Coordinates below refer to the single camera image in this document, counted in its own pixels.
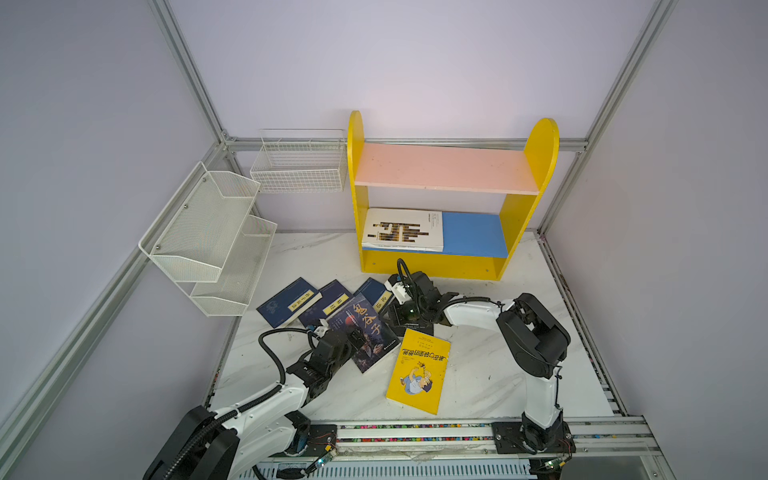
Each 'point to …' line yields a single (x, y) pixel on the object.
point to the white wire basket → (300, 161)
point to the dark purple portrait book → (365, 318)
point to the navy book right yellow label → (375, 293)
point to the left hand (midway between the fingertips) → (354, 340)
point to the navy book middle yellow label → (333, 294)
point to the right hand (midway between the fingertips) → (382, 315)
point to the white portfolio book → (403, 229)
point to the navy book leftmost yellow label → (289, 303)
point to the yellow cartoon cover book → (419, 371)
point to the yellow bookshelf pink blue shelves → (475, 246)
